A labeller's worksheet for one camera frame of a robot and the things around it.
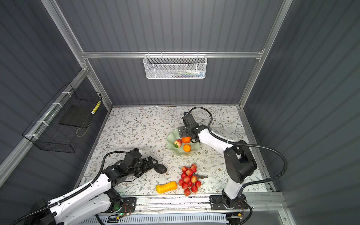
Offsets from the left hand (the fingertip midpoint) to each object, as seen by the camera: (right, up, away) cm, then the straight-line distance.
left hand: (154, 164), depth 81 cm
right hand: (+20, +20, +11) cm, 31 cm away
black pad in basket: (-41, +28, -5) cm, 50 cm away
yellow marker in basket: (-35, +34, +1) cm, 48 cm away
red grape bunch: (+20, -8, -4) cm, 22 cm away
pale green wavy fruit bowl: (+15, +5, +12) cm, 20 cm away
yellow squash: (+7, -11, -5) cm, 14 cm away
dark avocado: (+3, -3, +1) cm, 4 cm away
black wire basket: (-46, +24, -7) cm, 52 cm away
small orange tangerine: (+20, +8, +10) cm, 23 cm away
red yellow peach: (+13, +10, +13) cm, 21 cm away
